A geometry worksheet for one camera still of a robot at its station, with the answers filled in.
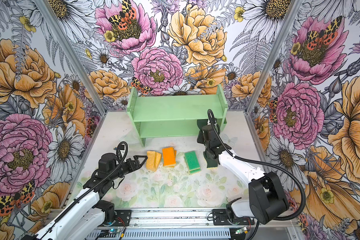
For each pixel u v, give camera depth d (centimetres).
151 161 87
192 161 89
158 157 93
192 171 88
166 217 76
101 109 122
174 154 94
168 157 92
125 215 75
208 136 67
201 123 86
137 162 71
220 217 74
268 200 42
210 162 92
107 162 61
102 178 62
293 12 73
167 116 130
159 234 65
